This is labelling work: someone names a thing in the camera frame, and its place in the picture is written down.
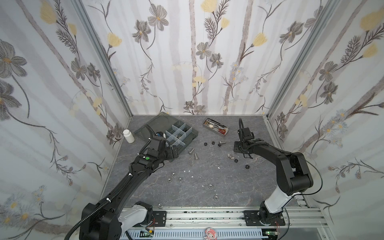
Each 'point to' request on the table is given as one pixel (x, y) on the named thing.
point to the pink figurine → (210, 234)
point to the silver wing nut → (230, 157)
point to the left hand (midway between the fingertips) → (169, 146)
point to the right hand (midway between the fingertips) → (236, 143)
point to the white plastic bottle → (128, 136)
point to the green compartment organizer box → (177, 133)
